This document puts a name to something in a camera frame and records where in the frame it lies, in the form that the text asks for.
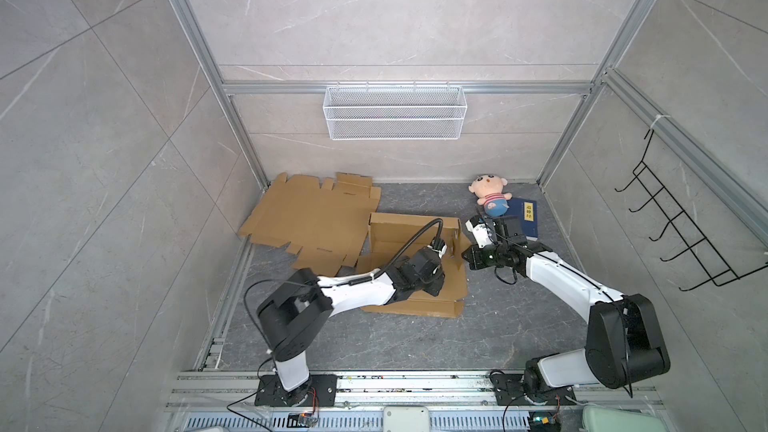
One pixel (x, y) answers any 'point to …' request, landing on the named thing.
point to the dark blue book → (528, 211)
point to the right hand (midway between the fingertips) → (464, 252)
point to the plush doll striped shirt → (489, 190)
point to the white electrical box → (406, 419)
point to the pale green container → (608, 419)
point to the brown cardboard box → (388, 231)
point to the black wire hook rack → (695, 240)
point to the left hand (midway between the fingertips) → (442, 269)
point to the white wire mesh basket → (395, 113)
